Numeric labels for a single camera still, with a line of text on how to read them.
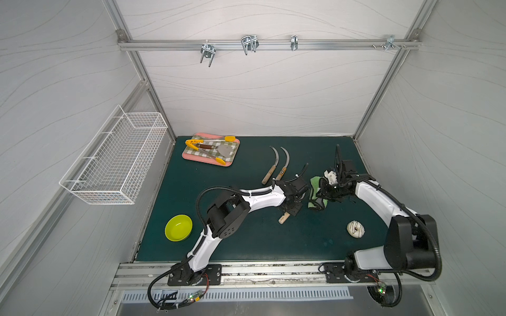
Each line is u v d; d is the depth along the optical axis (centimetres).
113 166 69
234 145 116
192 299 68
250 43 77
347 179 66
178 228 84
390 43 76
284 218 86
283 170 104
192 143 114
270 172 104
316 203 82
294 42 78
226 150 114
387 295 71
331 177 82
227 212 52
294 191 72
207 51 79
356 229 83
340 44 161
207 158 111
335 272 74
